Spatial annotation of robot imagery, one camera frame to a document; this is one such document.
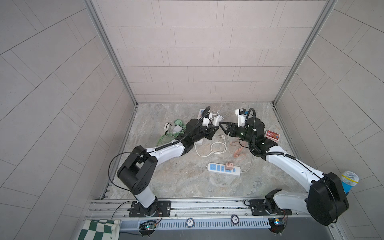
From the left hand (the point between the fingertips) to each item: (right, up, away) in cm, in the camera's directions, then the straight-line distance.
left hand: (221, 125), depth 81 cm
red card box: (+36, -7, +15) cm, 40 cm away
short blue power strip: (-1, -24, +1) cm, 24 cm away
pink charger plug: (+4, -21, -2) cm, 22 cm away
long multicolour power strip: (-11, +9, +28) cm, 31 cm away
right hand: (0, +1, -3) cm, 3 cm away
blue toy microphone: (+45, -19, -25) cm, 55 cm away
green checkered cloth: (-55, -44, -17) cm, 72 cm away
